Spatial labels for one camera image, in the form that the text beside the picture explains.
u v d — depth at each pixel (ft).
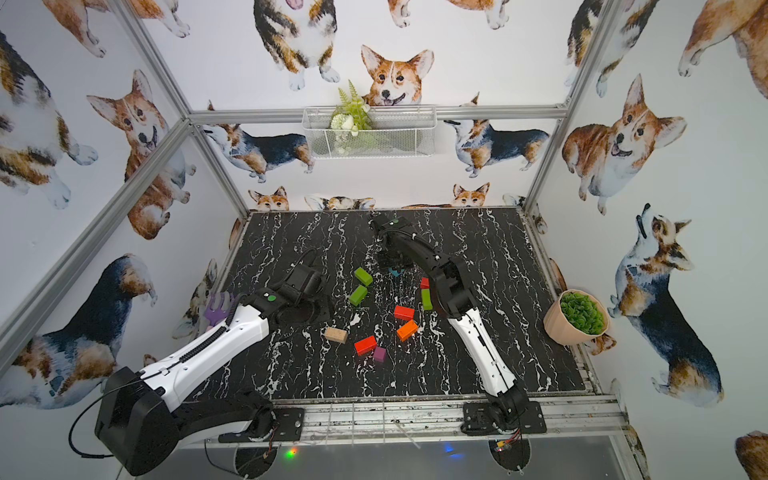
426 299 3.06
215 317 3.02
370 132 2.87
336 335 2.82
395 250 2.76
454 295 2.14
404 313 2.98
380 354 2.79
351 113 2.70
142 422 1.25
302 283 2.07
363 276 3.30
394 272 3.36
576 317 2.61
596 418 2.49
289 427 2.40
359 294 3.12
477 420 2.41
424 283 3.28
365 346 2.79
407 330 2.87
